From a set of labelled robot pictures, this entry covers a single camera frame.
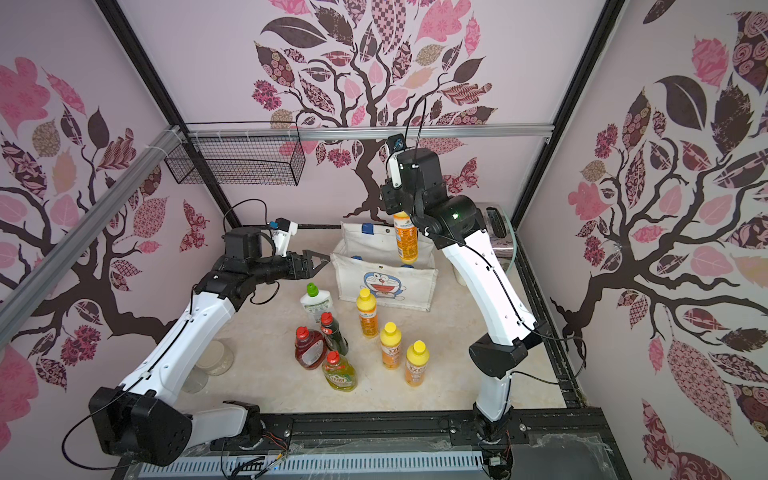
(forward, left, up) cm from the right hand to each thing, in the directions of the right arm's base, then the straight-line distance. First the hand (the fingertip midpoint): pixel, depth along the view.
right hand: (396, 174), depth 65 cm
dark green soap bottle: (-22, +17, -35) cm, 45 cm away
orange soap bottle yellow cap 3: (-27, +2, -28) cm, 39 cm away
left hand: (-9, +21, -21) cm, 31 cm away
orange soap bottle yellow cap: (-8, -2, -13) cm, 15 cm away
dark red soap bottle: (-25, +23, -35) cm, 49 cm away
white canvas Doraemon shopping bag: (-5, +8, -29) cm, 30 cm away
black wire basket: (+31, +50, -12) cm, 60 cm away
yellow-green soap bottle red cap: (-32, +15, -36) cm, 50 cm away
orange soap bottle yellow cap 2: (-17, +8, -28) cm, 34 cm away
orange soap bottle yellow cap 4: (-31, -4, -28) cm, 42 cm away
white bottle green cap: (-13, +23, -33) cm, 43 cm away
